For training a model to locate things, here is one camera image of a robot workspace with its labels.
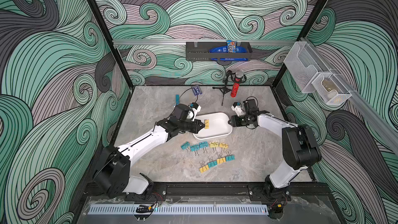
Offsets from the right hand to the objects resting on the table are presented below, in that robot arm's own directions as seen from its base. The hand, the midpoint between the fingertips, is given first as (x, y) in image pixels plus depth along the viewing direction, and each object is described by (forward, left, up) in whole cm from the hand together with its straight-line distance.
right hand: (234, 121), depth 95 cm
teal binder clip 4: (-24, +15, -3) cm, 29 cm away
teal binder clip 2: (-16, +25, -1) cm, 29 cm away
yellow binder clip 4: (-14, +8, -2) cm, 17 cm away
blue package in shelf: (+33, +6, +31) cm, 45 cm away
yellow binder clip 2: (-27, +20, -2) cm, 34 cm away
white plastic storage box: (-1, +9, -4) cm, 10 cm away
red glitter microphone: (+20, -3, +22) cm, 30 cm away
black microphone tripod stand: (+25, +2, +14) cm, 29 cm away
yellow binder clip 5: (-22, +10, -3) cm, 25 cm away
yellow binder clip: (-8, +18, +11) cm, 22 cm away
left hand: (-9, +19, +13) cm, 25 cm away
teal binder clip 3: (-14, +20, -2) cm, 24 cm away
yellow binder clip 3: (-15, +14, -1) cm, 20 cm away
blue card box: (+30, +23, -2) cm, 38 cm away
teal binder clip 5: (-21, +5, -3) cm, 22 cm away
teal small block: (+23, +38, -5) cm, 45 cm away
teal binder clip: (-15, +30, -2) cm, 34 cm away
